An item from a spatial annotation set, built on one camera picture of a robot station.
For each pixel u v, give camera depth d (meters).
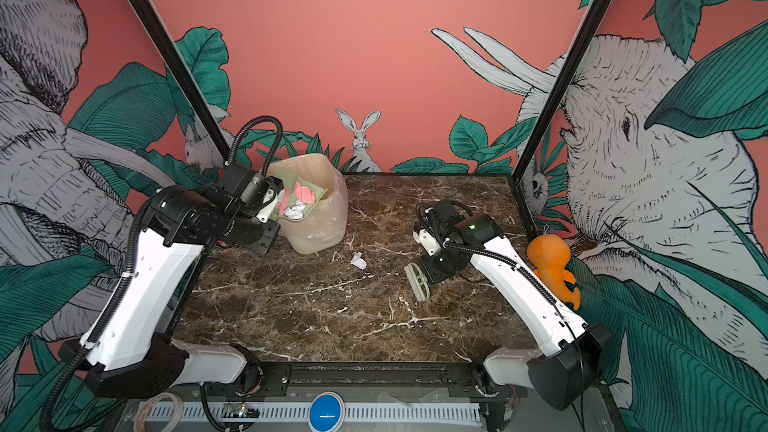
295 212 0.67
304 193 0.69
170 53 0.84
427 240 0.68
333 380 0.75
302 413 0.70
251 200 0.48
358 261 0.95
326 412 0.69
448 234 0.52
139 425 0.67
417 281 0.80
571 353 0.39
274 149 0.55
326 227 0.90
